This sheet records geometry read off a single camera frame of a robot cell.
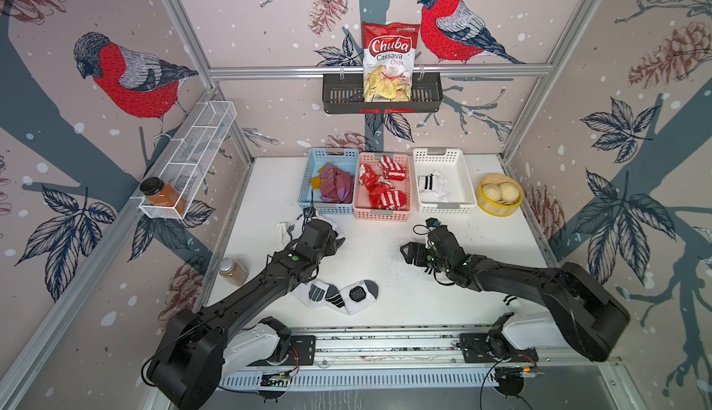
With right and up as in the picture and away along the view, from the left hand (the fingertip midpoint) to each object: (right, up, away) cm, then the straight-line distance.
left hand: (330, 230), depth 86 cm
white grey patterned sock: (+7, -20, -4) cm, 21 cm away
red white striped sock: (+22, +20, +24) cm, 38 cm away
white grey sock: (-18, -3, +9) cm, 20 cm away
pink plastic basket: (+10, +5, +12) cm, 17 cm away
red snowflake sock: (+14, +15, +25) cm, 32 cm away
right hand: (+25, -7, +4) cm, 26 cm away
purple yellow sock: (-5, +16, +22) cm, 28 cm away
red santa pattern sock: (+19, +9, +18) cm, 28 cm away
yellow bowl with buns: (+61, +10, +15) cm, 64 cm away
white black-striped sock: (+37, +13, +19) cm, 43 cm away
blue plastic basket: (+3, +25, +31) cm, 40 cm away
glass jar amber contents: (-28, -11, -6) cm, 31 cm away
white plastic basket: (+49, +23, +32) cm, 63 cm away
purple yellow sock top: (+3, +14, +17) cm, 23 cm away
